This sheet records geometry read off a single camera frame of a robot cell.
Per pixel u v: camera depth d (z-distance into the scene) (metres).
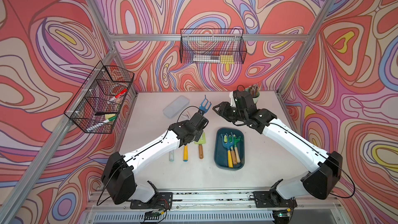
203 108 0.83
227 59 0.91
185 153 0.88
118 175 0.40
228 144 0.91
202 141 0.94
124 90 0.75
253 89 0.98
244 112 0.56
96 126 0.72
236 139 0.92
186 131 0.59
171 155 0.86
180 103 1.12
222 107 0.69
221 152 0.91
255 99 0.98
